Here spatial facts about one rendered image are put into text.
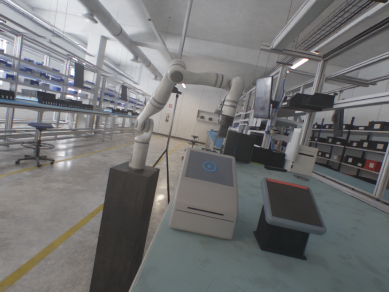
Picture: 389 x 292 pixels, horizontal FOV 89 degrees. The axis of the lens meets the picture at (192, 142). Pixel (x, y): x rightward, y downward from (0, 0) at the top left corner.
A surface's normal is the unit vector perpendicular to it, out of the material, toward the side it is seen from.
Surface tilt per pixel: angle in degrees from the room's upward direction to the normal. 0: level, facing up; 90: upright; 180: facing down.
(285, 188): 32
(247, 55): 90
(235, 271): 0
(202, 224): 90
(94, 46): 90
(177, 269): 0
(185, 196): 41
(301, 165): 90
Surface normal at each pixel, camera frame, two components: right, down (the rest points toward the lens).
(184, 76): 0.13, 0.69
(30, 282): 0.21, -0.97
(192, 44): -0.06, 0.08
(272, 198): 0.14, -0.78
